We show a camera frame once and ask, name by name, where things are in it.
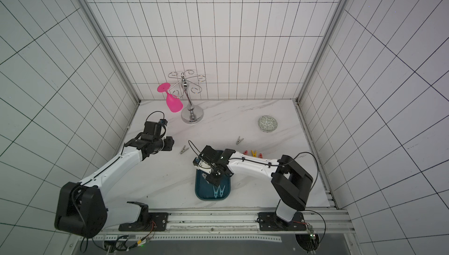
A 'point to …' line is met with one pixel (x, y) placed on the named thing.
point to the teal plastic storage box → (206, 190)
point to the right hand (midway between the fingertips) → (207, 179)
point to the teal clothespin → (221, 191)
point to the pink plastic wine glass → (174, 104)
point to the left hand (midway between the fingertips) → (168, 144)
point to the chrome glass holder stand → (190, 114)
